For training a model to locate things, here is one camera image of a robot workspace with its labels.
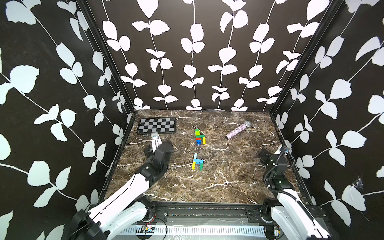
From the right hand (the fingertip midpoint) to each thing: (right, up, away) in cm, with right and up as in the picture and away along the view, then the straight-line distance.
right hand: (268, 148), depth 84 cm
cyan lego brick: (-42, -6, +9) cm, 43 cm away
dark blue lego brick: (-40, +1, +18) cm, 43 cm away
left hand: (-61, +5, -5) cm, 61 cm away
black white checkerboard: (-68, +13, +25) cm, 74 cm away
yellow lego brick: (-36, +3, +17) cm, 40 cm away
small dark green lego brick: (-38, -12, +5) cm, 40 cm away
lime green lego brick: (-40, +8, +21) cm, 46 cm away
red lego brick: (-40, +4, +21) cm, 45 cm away
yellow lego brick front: (-43, -12, +6) cm, 45 cm away
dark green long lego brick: (-38, +5, +19) cm, 43 cm away
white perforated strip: (-42, -37, -13) cm, 58 cm away
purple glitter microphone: (-8, +11, +24) cm, 27 cm away
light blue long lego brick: (-40, -9, +7) cm, 42 cm away
